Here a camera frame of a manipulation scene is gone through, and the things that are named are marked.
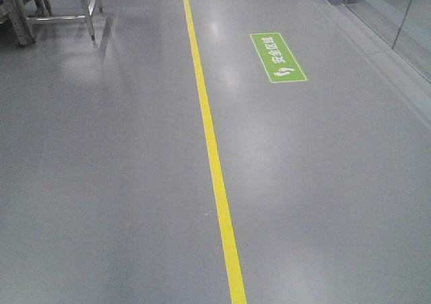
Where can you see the glass partition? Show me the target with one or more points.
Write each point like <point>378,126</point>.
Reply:
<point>404,24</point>

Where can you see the bare steel table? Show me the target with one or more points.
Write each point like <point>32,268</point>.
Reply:
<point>88,17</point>

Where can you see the steel rack with perforated uprights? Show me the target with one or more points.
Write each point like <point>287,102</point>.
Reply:
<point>22,27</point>

